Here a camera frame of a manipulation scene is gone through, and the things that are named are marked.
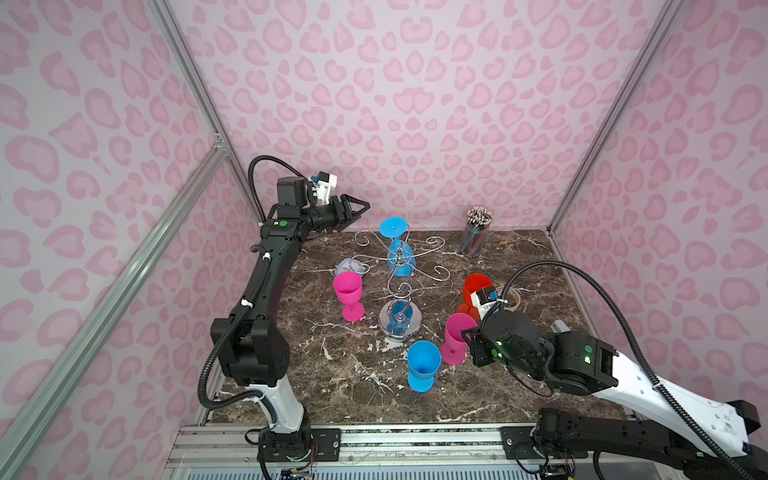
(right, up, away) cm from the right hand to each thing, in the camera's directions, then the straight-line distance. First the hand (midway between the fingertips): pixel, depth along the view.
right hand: (463, 336), depth 65 cm
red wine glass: (+7, +10, +19) cm, 22 cm away
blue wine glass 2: (-14, +17, +5) cm, 23 cm away
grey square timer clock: (-31, +14, +39) cm, 52 cm away
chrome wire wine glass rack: (-13, -2, +28) cm, 31 cm away
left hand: (-22, +30, +10) cm, 39 cm away
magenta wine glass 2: (-28, +9, +21) cm, 36 cm away
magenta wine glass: (0, -4, +8) cm, 9 cm away
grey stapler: (+35, -4, +25) cm, 44 cm away
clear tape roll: (+25, +3, +35) cm, 43 cm away
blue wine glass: (-7, -11, +15) cm, 19 cm away
